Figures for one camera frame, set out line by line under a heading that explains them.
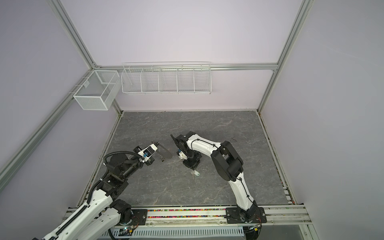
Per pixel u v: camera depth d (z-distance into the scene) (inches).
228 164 21.0
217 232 62.1
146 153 23.0
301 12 28.4
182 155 34.1
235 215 29.1
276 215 29.7
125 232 28.5
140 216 29.1
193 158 29.5
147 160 24.6
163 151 29.1
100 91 40.0
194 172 34.8
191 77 40.4
